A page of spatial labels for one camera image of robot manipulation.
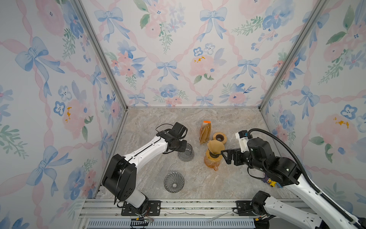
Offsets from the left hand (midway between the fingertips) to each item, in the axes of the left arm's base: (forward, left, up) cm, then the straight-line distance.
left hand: (183, 145), depth 86 cm
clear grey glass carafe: (-4, -3, -4) cm, 6 cm away
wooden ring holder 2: (+12, -25, -8) cm, 29 cm away
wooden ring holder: (-6, -17, -1) cm, 18 cm away
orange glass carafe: (-7, -18, -11) cm, 22 cm away
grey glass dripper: (-19, +5, -8) cm, 21 cm away
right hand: (-10, -22, +13) cm, 27 cm away
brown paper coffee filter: (-3, -18, +4) cm, 19 cm away
